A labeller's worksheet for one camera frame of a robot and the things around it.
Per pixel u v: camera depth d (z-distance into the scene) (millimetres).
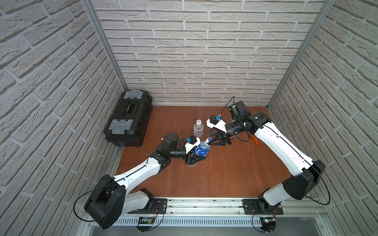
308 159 432
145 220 725
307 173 411
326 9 699
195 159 669
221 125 589
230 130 599
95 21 744
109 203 402
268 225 697
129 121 874
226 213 727
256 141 534
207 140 655
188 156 669
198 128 851
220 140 599
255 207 730
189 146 656
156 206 728
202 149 678
